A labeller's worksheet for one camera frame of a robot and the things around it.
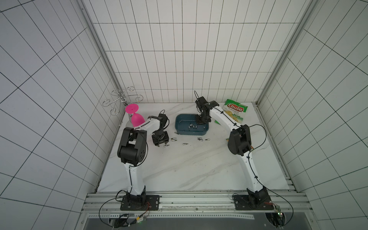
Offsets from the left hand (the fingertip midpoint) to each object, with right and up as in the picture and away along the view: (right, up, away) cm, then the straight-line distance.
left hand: (162, 145), depth 94 cm
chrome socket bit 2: (+15, +1, +1) cm, 15 cm away
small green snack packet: (+36, +9, -30) cm, 47 cm away
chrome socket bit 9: (+24, +12, +9) cm, 28 cm away
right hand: (+22, +14, +6) cm, 27 cm away
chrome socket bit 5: (+27, +3, +3) cm, 27 cm away
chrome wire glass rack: (-40, +37, +21) cm, 58 cm away
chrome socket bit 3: (+26, +4, +3) cm, 27 cm away
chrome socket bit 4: (+31, +3, +3) cm, 31 cm away
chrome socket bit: (+8, +4, +3) cm, 10 cm away
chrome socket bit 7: (+9, +7, +6) cm, 14 cm away
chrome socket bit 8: (+22, +12, +9) cm, 27 cm away
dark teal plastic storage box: (+17, +13, +10) cm, 24 cm away
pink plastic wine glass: (-14, +18, -9) cm, 24 cm away
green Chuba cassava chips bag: (+56, +24, +20) cm, 64 cm away
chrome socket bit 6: (+3, -1, 0) cm, 3 cm away
